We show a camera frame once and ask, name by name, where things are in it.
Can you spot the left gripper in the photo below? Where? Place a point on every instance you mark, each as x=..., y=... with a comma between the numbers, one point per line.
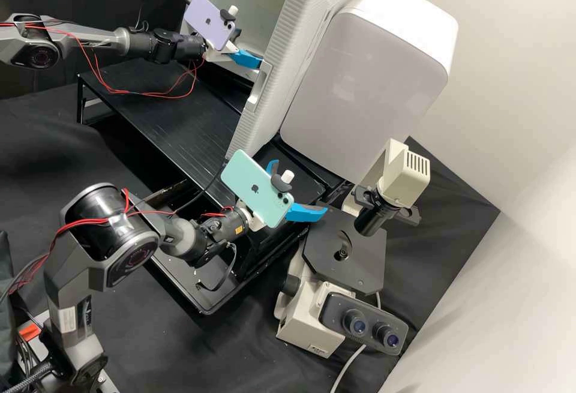
x=222, y=55

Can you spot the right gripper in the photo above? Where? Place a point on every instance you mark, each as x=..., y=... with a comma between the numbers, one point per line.
x=257, y=226

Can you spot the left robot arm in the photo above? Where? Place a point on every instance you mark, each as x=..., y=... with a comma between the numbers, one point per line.
x=148, y=44

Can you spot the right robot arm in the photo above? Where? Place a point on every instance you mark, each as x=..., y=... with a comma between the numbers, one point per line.
x=108, y=231

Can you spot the incubator door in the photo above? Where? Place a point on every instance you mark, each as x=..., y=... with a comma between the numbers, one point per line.
x=288, y=51

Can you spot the black platform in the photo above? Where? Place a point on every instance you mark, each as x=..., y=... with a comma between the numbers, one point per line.
x=225, y=79
x=171, y=127
x=336, y=183

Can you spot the black tray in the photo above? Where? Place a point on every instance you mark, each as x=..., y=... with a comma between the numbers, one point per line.
x=243, y=276

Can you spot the white box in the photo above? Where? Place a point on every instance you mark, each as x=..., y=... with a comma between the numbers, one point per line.
x=360, y=78

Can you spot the cream microscope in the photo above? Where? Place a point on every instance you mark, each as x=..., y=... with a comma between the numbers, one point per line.
x=310, y=316

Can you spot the right wrist camera phone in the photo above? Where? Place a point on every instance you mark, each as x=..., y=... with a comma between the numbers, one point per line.
x=252, y=186

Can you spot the wrist camera phone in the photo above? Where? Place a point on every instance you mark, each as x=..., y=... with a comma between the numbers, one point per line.
x=252, y=186
x=207, y=19

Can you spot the left wrist camera phone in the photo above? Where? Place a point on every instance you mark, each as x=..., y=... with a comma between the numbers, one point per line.
x=207, y=19

